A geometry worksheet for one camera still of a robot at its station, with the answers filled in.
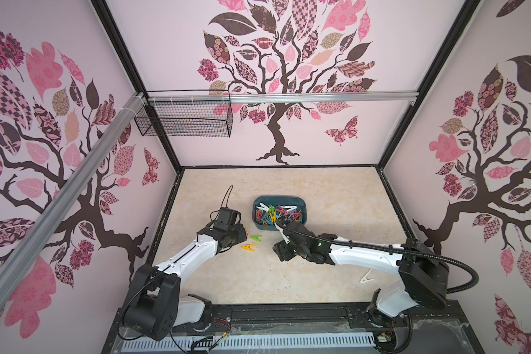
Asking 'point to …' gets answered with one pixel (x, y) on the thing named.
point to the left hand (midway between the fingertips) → (243, 238)
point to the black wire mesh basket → (203, 113)
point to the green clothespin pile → (257, 237)
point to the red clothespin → (282, 209)
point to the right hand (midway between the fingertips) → (278, 243)
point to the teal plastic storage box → (296, 206)
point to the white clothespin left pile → (263, 206)
